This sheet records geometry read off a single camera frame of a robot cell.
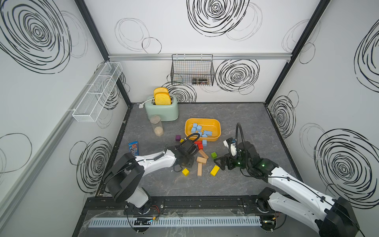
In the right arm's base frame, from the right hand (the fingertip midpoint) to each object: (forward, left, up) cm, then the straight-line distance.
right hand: (220, 159), depth 78 cm
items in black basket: (+39, +11, +22) cm, 46 cm away
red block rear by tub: (+15, +12, -8) cm, 20 cm away
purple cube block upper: (+19, +25, -10) cm, 33 cm away
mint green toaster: (+34, +34, -1) cm, 49 cm away
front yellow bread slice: (+37, +36, +9) cm, 53 cm away
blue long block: (+22, +5, -9) cm, 25 cm away
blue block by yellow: (+28, +14, -7) cm, 32 cm away
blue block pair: (+25, +15, -9) cm, 30 cm away
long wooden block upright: (-2, +11, -10) cm, 15 cm away
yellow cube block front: (-4, +19, -9) cm, 21 cm away
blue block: (+22, +10, -9) cm, 26 cm away
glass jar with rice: (+23, +39, +3) cm, 45 cm away
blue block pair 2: (+26, +12, -9) cm, 30 cm away
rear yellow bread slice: (+43, +37, +11) cm, 58 cm away
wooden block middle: (+3, +10, -9) cm, 13 cm away
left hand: (+2, +17, -9) cm, 19 cm away
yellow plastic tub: (+30, +4, -10) cm, 32 cm away
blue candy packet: (+13, +54, -10) cm, 56 cm away
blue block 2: (+21, +8, -9) cm, 24 cm away
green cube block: (+6, +2, -9) cm, 11 cm away
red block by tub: (+12, +10, -10) cm, 19 cm away
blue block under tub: (+15, +7, -9) cm, 19 cm away
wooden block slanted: (+8, +8, -10) cm, 15 cm away
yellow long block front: (-2, +2, -10) cm, 11 cm away
